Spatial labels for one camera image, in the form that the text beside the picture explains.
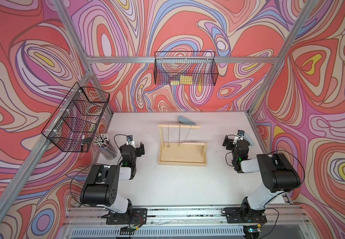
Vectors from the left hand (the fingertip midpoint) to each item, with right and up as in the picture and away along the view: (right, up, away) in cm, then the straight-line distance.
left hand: (134, 143), depth 93 cm
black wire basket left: (-26, +10, -19) cm, 34 cm away
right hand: (+64, +2, +3) cm, 64 cm away
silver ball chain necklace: (+21, -3, +5) cm, 22 cm away
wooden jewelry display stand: (+32, -7, +3) cm, 33 cm away
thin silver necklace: (+35, +5, +17) cm, 39 cm away
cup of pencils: (-15, +2, -11) cm, 19 cm away
